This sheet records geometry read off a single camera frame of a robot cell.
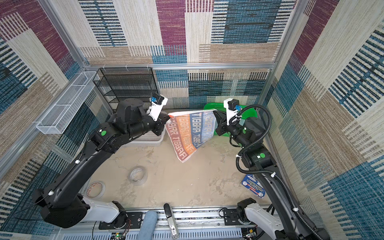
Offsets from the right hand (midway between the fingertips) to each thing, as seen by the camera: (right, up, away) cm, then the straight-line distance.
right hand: (215, 112), depth 63 cm
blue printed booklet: (+22, -37, +20) cm, 47 cm away
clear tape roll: (-41, -34, +24) cm, 59 cm away
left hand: (-19, 0, 0) cm, 19 cm away
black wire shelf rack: (-61, +23, +42) cm, 78 cm away
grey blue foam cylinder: (-30, -51, +6) cm, 59 cm away
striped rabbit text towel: (-12, -8, +18) cm, 24 cm away
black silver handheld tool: (-18, -50, +6) cm, 54 cm away
